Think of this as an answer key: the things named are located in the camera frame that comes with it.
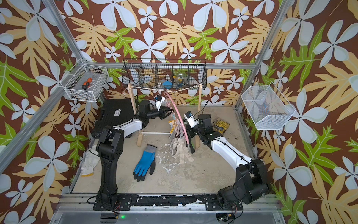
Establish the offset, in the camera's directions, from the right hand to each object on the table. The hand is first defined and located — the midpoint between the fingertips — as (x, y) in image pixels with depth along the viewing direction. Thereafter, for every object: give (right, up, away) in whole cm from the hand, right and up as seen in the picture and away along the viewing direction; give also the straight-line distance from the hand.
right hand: (187, 123), depth 86 cm
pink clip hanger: (-5, +4, -13) cm, 14 cm away
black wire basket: (-10, +32, +5) cm, 34 cm away
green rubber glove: (+4, -18, +4) cm, 18 cm away
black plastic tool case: (-56, +8, +21) cm, 60 cm away
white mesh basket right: (+48, +9, -5) cm, 49 cm away
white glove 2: (-64, -24, +3) cm, 69 cm away
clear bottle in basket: (-4, +29, +10) cm, 31 cm away
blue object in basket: (-13, +27, +9) cm, 31 cm away
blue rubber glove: (-25, -24, +1) cm, 35 cm away
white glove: (-4, -15, +2) cm, 16 cm away
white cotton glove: (-3, -9, -2) cm, 10 cm away
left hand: (-10, +10, +6) cm, 15 cm away
